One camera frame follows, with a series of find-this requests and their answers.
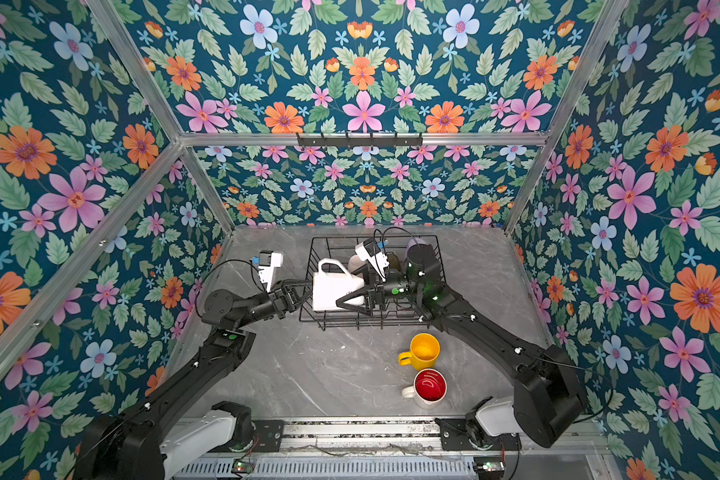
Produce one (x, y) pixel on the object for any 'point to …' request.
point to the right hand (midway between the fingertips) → (342, 292)
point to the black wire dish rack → (373, 282)
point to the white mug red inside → (429, 388)
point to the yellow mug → (424, 351)
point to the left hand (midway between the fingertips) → (317, 287)
